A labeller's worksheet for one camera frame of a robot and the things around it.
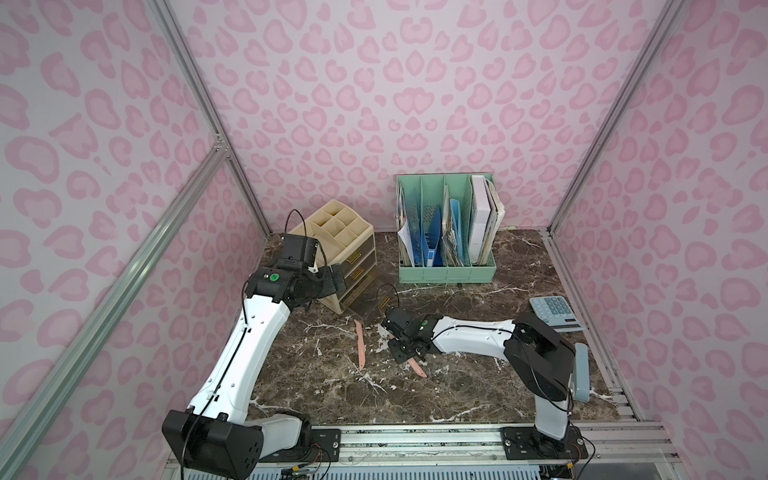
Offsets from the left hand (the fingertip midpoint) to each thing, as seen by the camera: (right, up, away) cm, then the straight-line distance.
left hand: (329, 279), depth 76 cm
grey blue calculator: (+68, -12, +18) cm, 71 cm away
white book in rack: (+43, +19, +16) cm, 50 cm away
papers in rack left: (+20, +6, +18) cm, 28 cm away
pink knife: (+7, -22, +13) cm, 26 cm away
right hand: (+17, -22, +13) cm, 31 cm away
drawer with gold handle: (+8, -8, +24) cm, 27 cm away
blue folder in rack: (+35, +16, +14) cm, 41 cm away
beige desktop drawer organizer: (+3, +10, +9) cm, 14 cm away
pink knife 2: (+24, -27, +9) cm, 37 cm away
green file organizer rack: (+32, +14, +15) cm, 38 cm away
